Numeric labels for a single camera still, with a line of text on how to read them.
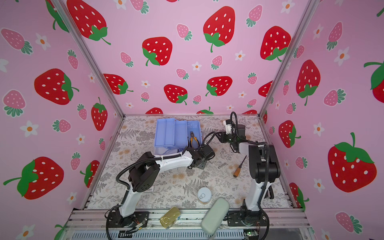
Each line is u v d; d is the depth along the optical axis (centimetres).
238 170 90
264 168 51
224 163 95
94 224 73
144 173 52
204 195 76
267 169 46
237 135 78
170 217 71
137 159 55
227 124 90
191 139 104
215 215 73
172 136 94
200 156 68
